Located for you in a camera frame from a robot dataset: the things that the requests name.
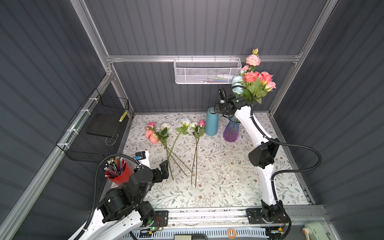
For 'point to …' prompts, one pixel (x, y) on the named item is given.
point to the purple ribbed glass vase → (230, 133)
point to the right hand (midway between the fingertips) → (218, 108)
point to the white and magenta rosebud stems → (198, 129)
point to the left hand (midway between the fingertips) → (160, 163)
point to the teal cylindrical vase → (211, 127)
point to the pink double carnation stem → (151, 133)
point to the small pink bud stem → (151, 126)
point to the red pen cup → (117, 170)
